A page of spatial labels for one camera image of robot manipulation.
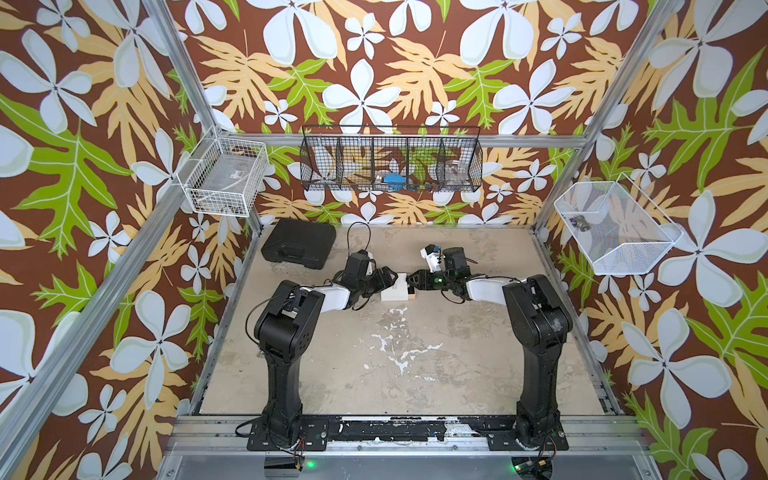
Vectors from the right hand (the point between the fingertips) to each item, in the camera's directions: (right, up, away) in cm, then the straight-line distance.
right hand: (410, 277), depth 100 cm
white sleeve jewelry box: (-4, -5, -2) cm, 6 cm away
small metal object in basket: (+49, +17, -14) cm, 54 cm away
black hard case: (-43, +13, +18) cm, 48 cm away
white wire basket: (-56, +31, -15) cm, 65 cm away
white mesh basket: (+57, +16, -17) cm, 61 cm away
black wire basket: (-6, +40, -1) cm, 41 cm away
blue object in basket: (-5, +31, -6) cm, 32 cm away
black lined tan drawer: (0, -5, -2) cm, 5 cm away
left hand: (-6, +1, -1) cm, 6 cm away
